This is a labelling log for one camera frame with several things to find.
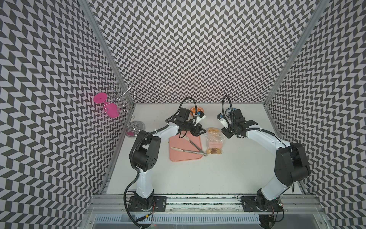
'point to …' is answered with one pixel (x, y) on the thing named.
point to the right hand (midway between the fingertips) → (226, 130)
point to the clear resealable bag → (213, 131)
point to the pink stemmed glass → (112, 109)
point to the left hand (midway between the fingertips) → (202, 128)
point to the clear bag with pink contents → (214, 138)
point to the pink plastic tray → (183, 143)
